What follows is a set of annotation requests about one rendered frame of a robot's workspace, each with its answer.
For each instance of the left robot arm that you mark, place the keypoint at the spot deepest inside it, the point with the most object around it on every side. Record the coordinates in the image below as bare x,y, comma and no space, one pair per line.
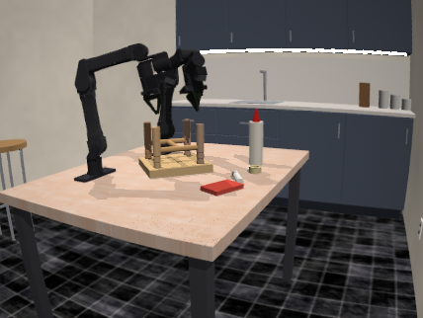
194,66

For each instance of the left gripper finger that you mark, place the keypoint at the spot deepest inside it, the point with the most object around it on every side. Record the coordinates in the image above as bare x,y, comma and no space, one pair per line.
190,99
199,94

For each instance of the tan wooden stool seat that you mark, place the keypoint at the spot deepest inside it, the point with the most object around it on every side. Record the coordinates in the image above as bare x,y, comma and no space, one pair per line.
175,165

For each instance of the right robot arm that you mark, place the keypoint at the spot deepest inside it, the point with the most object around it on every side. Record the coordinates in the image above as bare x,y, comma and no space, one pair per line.
97,143

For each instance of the white cylinder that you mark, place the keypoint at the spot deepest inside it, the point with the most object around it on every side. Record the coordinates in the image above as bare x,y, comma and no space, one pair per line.
237,177

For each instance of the brown wooden stool leg frame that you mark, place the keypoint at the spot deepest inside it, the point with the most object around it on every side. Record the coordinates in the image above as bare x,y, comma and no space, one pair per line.
187,147

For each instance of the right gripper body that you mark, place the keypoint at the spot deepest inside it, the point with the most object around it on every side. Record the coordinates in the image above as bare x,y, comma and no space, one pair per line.
145,87

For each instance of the grey bottle with red pointed cap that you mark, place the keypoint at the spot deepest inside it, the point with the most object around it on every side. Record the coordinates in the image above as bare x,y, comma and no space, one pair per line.
256,141

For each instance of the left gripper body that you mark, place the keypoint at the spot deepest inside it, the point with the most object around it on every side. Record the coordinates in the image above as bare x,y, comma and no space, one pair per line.
191,88

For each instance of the flat red rectangular pad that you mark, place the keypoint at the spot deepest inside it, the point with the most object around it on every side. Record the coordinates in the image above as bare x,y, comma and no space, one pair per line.
221,187

